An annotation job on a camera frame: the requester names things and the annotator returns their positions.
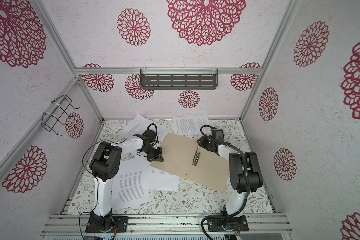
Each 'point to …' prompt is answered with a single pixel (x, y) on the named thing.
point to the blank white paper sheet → (165, 182)
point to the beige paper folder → (184, 157)
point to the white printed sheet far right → (190, 124)
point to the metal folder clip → (196, 157)
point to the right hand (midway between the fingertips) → (199, 139)
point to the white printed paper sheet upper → (140, 124)
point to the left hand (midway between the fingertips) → (162, 161)
